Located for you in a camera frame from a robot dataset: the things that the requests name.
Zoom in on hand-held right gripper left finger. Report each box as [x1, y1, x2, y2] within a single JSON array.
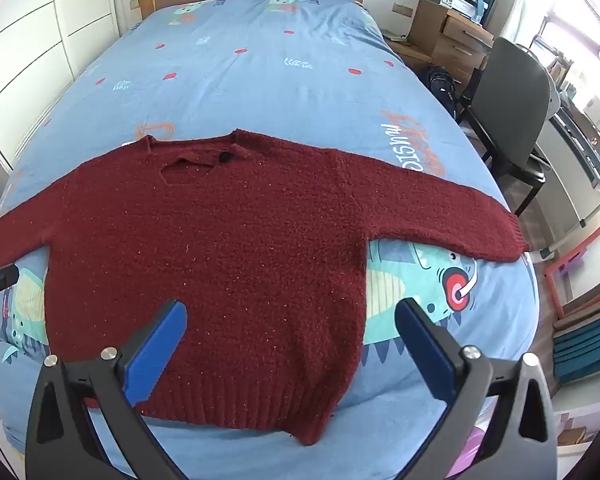
[[25, 299, 188, 480]]

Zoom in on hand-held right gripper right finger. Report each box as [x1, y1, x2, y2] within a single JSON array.
[[395, 297, 561, 480]]

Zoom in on dark red knit sweater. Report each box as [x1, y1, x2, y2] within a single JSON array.
[[0, 129, 531, 447]]

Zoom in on pink plastic object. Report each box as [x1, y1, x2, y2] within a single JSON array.
[[452, 422, 488, 480]]

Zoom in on stack of teal mats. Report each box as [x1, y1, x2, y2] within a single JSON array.
[[550, 305, 600, 386]]

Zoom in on white wardrobe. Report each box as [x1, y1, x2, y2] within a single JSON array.
[[0, 0, 146, 171]]

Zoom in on dark backpack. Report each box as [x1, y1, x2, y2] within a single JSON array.
[[422, 65, 463, 121]]

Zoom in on black chair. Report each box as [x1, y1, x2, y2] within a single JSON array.
[[457, 36, 563, 217]]

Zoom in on white desk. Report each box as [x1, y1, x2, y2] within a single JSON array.
[[527, 15, 600, 261]]

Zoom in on wooden nightstand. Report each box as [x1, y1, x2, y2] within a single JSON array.
[[384, 30, 433, 68]]

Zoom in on blue printed bed sheet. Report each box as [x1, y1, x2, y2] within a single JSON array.
[[0, 0, 540, 480]]

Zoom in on cardboard boxes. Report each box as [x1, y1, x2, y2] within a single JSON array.
[[410, 0, 496, 88]]

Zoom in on orange frame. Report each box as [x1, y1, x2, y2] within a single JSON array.
[[542, 237, 591, 316]]

